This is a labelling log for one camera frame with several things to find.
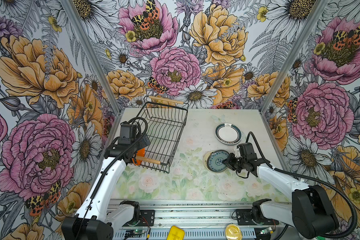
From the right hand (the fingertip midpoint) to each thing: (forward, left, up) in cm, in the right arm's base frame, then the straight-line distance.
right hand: (222, 166), depth 86 cm
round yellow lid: (-30, 0, -5) cm, 31 cm away
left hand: (+6, +45, +15) cm, 48 cm away
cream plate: (+6, +9, -4) cm, 11 cm away
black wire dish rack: (+38, +34, -2) cm, 51 cm away
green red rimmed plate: (+25, -10, -4) cm, 27 cm away
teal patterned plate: (+6, +3, -4) cm, 8 cm away
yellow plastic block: (-30, +26, -4) cm, 40 cm away
